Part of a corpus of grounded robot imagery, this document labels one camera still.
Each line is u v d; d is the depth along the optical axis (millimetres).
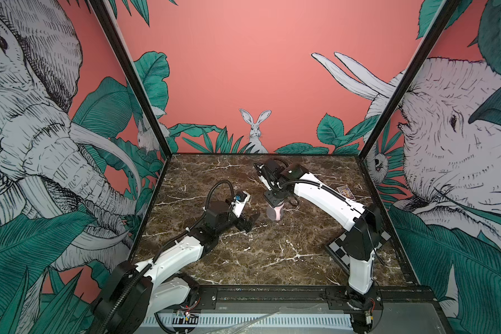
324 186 538
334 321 702
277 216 858
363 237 462
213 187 602
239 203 700
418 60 817
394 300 750
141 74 900
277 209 858
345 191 1039
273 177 635
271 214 906
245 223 731
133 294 402
